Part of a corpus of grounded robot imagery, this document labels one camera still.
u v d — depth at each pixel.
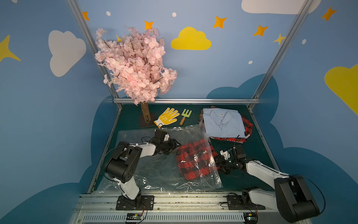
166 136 0.82
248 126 1.00
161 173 0.82
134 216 0.72
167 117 1.15
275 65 0.93
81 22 0.75
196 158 0.83
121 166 0.47
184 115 1.16
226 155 0.82
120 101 1.15
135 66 0.65
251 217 0.73
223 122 0.96
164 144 0.82
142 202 0.73
